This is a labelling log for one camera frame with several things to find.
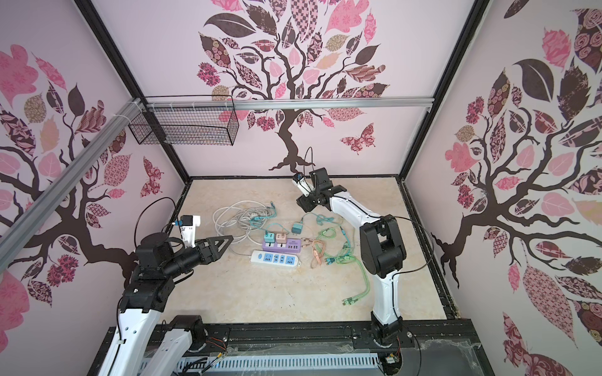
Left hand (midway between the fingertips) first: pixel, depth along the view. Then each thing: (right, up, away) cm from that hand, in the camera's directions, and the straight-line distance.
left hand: (229, 243), depth 70 cm
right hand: (+23, +16, +26) cm, 38 cm away
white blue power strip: (+11, -10, +20) cm, 25 cm away
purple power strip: (+18, -5, +23) cm, 29 cm away
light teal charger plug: (+9, -2, +20) cm, 22 cm away
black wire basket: (-17, +47, +25) cm, 56 cm away
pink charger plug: (+13, -2, +20) cm, 24 cm away
